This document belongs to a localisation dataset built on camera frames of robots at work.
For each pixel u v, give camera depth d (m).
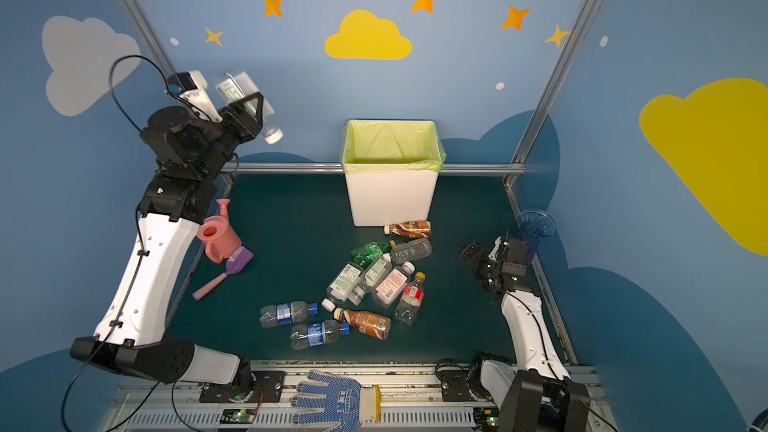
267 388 0.74
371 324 0.80
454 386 0.75
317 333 0.78
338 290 0.88
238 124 0.52
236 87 0.55
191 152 0.45
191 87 0.49
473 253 0.76
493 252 0.76
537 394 0.41
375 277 0.88
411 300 0.88
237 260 0.97
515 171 1.17
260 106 0.58
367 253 0.98
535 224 0.86
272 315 0.81
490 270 0.71
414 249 0.95
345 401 0.72
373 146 1.02
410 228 1.01
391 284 0.88
